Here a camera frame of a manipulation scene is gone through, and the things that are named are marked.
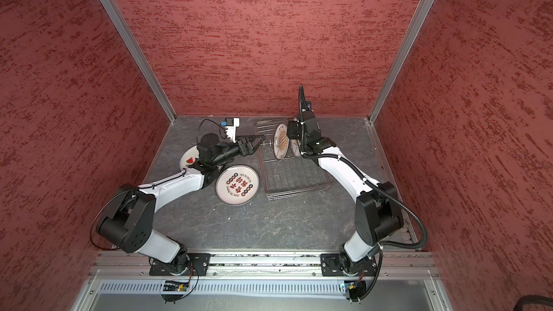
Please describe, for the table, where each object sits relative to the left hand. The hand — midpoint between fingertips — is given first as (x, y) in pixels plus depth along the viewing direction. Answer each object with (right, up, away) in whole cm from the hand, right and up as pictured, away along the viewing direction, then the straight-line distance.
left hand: (261, 140), depth 80 cm
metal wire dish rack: (+11, -17, +16) cm, 26 cm away
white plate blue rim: (+7, -1, +20) cm, 21 cm away
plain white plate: (-37, -9, +20) cm, 43 cm away
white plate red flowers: (-12, -20, +14) cm, 28 cm away
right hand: (+13, +6, +6) cm, 15 cm away
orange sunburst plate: (+14, -3, +20) cm, 25 cm away
